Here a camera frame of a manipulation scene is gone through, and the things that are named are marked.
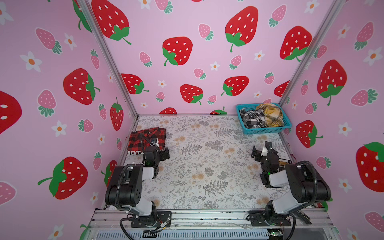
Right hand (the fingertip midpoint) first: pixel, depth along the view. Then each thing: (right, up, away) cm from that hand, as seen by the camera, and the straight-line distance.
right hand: (263, 146), depth 91 cm
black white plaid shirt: (-1, +18, +15) cm, 24 cm away
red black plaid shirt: (-83, +3, +10) cm, 83 cm away
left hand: (-65, -2, +4) cm, 66 cm away
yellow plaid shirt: (+15, +21, +16) cm, 31 cm away
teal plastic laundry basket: (+23, +13, +12) cm, 29 cm away
